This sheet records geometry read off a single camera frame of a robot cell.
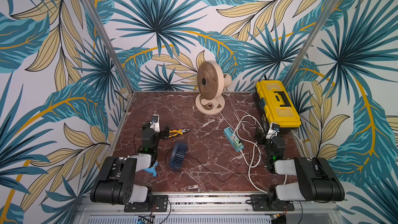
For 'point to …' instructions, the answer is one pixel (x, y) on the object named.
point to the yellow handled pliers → (180, 131)
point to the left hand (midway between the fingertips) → (158, 122)
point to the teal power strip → (228, 131)
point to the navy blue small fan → (178, 156)
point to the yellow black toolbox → (275, 105)
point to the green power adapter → (236, 143)
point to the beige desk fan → (211, 82)
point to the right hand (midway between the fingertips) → (266, 128)
